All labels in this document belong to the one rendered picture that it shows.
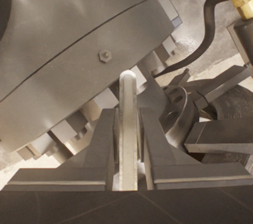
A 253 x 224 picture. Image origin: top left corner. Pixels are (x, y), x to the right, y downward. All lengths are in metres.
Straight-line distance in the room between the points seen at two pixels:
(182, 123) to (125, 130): 0.31
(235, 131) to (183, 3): 0.90
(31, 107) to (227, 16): 1.14
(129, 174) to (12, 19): 0.26
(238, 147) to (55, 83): 0.34
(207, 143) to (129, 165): 0.27
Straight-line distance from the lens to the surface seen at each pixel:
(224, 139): 0.41
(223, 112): 0.53
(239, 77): 0.63
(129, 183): 0.19
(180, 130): 0.45
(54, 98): 0.30
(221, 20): 1.25
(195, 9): 1.20
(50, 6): 0.31
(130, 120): 0.15
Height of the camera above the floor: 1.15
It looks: 71 degrees down
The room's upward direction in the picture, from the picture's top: 169 degrees counter-clockwise
